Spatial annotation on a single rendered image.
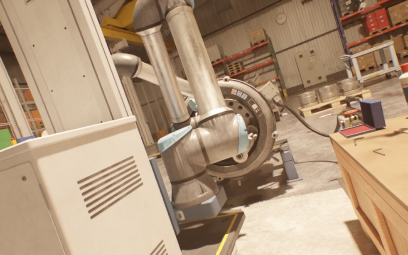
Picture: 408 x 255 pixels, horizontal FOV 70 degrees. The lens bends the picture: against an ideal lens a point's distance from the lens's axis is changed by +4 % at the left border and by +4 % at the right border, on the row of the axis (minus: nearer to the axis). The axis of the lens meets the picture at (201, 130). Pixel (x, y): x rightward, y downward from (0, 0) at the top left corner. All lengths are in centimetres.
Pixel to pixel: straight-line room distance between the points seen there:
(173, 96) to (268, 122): 92
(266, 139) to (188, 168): 110
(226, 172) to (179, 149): 115
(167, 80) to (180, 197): 52
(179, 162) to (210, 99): 26
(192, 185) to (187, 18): 64
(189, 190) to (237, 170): 111
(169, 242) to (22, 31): 88
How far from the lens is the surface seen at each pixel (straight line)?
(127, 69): 153
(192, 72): 111
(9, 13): 128
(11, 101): 1002
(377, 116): 141
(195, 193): 105
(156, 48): 125
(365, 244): 155
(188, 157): 103
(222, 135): 103
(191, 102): 184
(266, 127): 204
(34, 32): 121
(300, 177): 249
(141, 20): 124
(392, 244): 118
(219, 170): 215
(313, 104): 620
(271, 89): 205
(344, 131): 154
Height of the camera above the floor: 79
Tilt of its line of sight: 4 degrees down
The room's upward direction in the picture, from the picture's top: 19 degrees counter-clockwise
